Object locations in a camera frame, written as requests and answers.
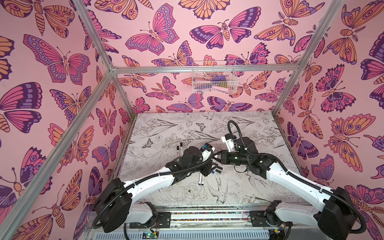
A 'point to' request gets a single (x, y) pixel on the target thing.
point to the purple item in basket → (220, 78)
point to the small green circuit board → (150, 235)
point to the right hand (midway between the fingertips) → (212, 154)
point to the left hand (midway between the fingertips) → (217, 163)
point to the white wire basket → (214, 77)
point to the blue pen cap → (213, 172)
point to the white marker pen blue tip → (202, 180)
